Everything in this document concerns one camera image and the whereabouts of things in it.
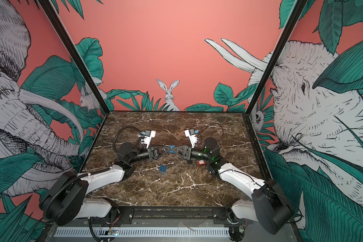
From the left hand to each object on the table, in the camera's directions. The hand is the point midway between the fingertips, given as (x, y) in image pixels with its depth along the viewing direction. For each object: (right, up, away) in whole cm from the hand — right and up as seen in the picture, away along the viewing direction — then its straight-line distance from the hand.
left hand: (169, 150), depth 70 cm
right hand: (+1, 0, -1) cm, 1 cm away
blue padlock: (-6, -15, +21) cm, 27 cm away
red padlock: (+17, -11, +23) cm, 31 cm away
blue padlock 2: (0, -1, +2) cm, 2 cm away
